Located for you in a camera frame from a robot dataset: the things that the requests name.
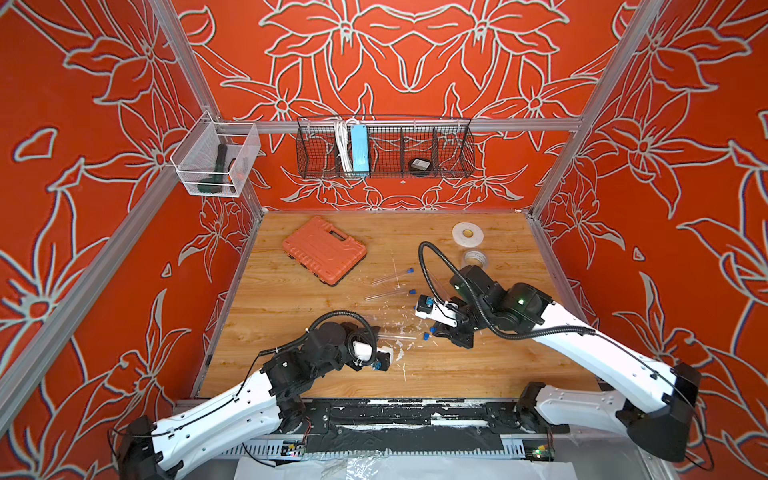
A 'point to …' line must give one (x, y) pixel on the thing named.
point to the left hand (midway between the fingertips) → (375, 324)
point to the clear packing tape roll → (475, 258)
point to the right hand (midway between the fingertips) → (431, 329)
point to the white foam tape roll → (468, 234)
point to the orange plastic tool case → (323, 249)
